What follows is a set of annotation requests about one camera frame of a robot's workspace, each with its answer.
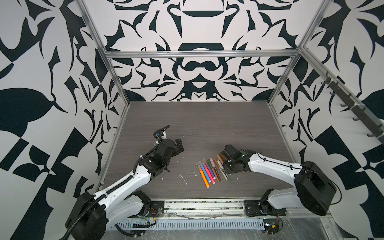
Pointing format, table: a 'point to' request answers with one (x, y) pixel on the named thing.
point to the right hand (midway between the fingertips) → (227, 167)
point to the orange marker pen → (203, 175)
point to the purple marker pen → (209, 168)
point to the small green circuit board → (271, 225)
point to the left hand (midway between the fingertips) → (176, 140)
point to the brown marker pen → (218, 166)
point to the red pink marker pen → (208, 172)
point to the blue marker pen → (204, 171)
